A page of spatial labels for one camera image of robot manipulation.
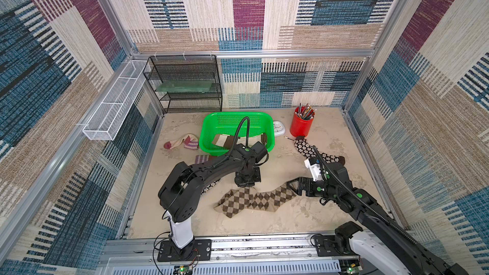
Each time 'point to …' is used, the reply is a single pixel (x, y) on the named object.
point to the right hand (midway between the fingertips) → (295, 187)
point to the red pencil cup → (302, 121)
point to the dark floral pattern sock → (307, 150)
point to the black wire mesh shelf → (186, 67)
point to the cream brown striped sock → (226, 141)
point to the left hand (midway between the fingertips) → (256, 185)
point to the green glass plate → (186, 86)
